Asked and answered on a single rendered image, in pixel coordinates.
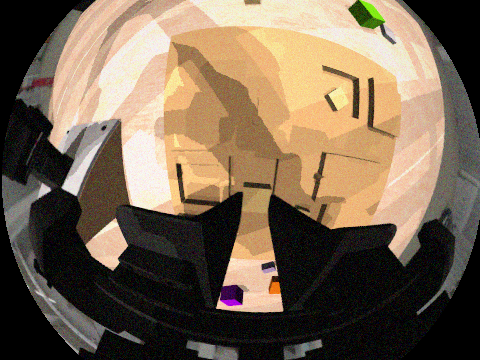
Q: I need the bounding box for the purple cube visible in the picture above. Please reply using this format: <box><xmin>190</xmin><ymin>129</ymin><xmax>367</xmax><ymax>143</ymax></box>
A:
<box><xmin>220</xmin><ymin>284</ymin><xmax>244</xmax><ymax>307</ymax></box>

